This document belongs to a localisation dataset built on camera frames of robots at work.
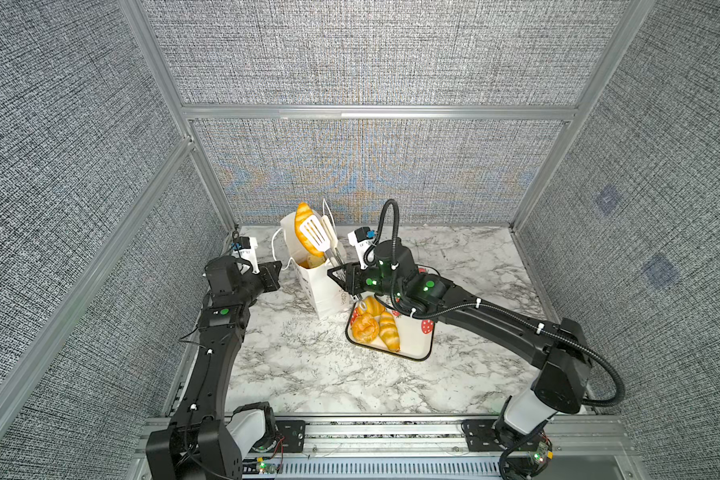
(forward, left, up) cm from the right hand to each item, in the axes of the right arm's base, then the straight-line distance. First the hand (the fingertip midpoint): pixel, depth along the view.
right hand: (331, 269), depth 72 cm
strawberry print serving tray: (-4, -23, -27) cm, 36 cm away
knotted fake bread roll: (-3, -8, -24) cm, 26 cm away
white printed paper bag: (+2, +3, -15) cm, 16 cm away
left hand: (+6, +14, -4) cm, 16 cm away
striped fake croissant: (-4, -15, -25) cm, 29 cm away
